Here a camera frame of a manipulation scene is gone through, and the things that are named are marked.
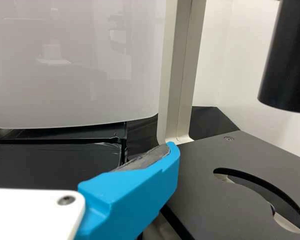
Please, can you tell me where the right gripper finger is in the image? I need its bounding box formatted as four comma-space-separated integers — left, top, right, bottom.
77, 141, 181, 240

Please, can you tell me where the black platform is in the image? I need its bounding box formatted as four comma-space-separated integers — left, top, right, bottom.
0, 120, 159, 161

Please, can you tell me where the black tray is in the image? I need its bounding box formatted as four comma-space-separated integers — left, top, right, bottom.
0, 136, 131, 191

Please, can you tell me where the cream microscope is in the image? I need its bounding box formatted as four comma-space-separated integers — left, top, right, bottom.
154, 0, 300, 240

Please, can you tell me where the white box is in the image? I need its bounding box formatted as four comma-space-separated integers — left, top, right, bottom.
0, 0, 166, 130

